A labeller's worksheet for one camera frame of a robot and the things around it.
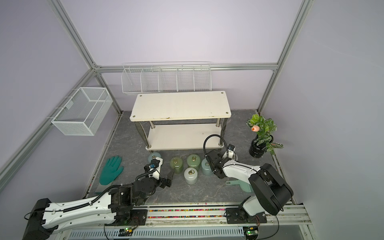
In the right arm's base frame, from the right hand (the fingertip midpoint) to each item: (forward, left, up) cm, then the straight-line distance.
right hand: (228, 158), depth 90 cm
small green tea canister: (-5, +31, +3) cm, 31 cm away
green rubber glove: (-6, +71, -4) cm, 72 cm away
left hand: (-11, +34, +12) cm, 38 cm away
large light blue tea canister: (-8, +14, +4) cm, 17 cm away
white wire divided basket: (+46, +56, +26) cm, 77 cm away
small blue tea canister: (+1, +45, +3) cm, 45 cm away
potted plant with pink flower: (-1, -14, +20) cm, 24 cm away
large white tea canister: (-12, +23, +3) cm, 26 cm away
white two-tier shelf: (+35, +34, -5) cm, 48 cm away
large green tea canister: (-4, +21, +4) cm, 22 cm away
